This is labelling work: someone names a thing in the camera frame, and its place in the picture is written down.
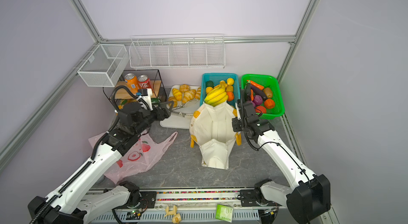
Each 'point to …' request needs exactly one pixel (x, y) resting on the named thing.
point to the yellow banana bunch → (217, 96)
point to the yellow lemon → (230, 81)
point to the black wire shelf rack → (121, 94)
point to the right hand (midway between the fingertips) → (239, 121)
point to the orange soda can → (132, 82)
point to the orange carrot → (256, 85)
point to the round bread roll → (184, 87)
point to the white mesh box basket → (104, 67)
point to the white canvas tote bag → (211, 128)
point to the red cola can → (144, 82)
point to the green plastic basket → (267, 81)
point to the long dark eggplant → (257, 91)
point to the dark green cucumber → (247, 90)
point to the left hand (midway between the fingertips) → (169, 105)
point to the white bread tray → (180, 117)
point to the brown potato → (268, 92)
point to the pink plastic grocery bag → (144, 154)
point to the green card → (224, 213)
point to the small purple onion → (257, 100)
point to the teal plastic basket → (216, 78)
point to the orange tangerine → (230, 96)
